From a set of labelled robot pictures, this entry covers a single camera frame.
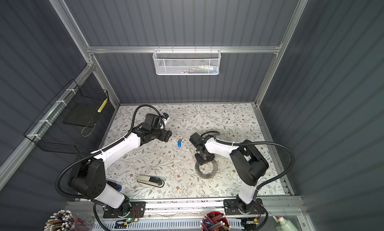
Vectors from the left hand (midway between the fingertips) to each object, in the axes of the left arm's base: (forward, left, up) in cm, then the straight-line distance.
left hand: (165, 130), depth 90 cm
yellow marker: (+8, +33, +15) cm, 37 cm away
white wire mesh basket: (+63, -15, +9) cm, 65 cm away
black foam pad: (+3, +40, +14) cm, 43 cm away
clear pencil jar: (-44, +34, +4) cm, 56 cm away
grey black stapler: (-27, +5, -9) cm, 29 cm away
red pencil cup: (-47, -24, -3) cm, 52 cm away
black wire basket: (-5, +47, +15) cm, 49 cm away
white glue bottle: (-50, -54, -5) cm, 74 cm away
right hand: (-15, -24, -13) cm, 31 cm away
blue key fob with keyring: (-1, -8, -13) cm, 15 cm away
